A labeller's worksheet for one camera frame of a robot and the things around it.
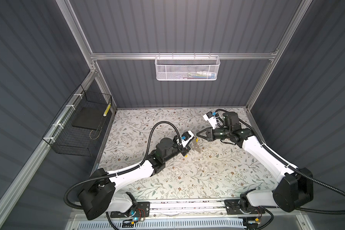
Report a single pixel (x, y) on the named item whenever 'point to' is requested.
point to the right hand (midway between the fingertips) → (199, 135)
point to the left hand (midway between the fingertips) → (193, 136)
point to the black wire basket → (76, 129)
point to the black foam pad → (90, 118)
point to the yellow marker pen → (107, 110)
